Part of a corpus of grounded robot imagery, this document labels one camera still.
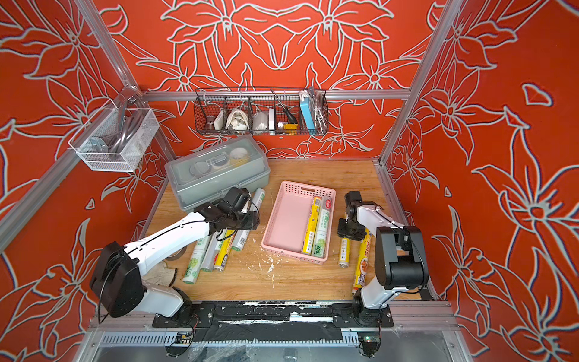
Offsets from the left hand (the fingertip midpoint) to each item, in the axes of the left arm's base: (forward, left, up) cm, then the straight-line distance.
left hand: (255, 219), depth 84 cm
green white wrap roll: (-1, -26, -8) cm, 27 cm away
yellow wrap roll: (-5, -35, -9) cm, 37 cm away
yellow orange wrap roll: (-11, -41, -8) cm, 43 cm away
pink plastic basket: (+1, -11, -10) cm, 15 cm away
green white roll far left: (-19, +21, -8) cm, 30 cm away
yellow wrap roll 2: (+4, -22, -9) cm, 24 cm away
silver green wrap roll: (-14, +17, -8) cm, 23 cm away
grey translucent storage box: (+14, +21, +8) cm, 26 cm away
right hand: (+2, -35, -10) cm, 37 cm away
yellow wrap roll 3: (-9, +12, -9) cm, 18 cm away
